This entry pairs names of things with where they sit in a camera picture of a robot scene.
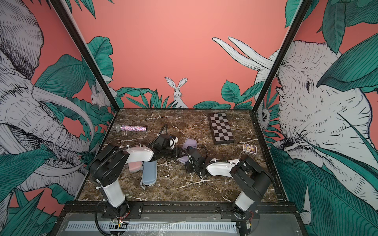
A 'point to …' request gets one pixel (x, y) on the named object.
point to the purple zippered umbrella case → (186, 143)
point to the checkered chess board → (220, 128)
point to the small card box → (249, 148)
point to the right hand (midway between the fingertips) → (184, 164)
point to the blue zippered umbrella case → (149, 173)
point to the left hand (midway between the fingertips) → (185, 153)
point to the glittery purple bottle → (118, 128)
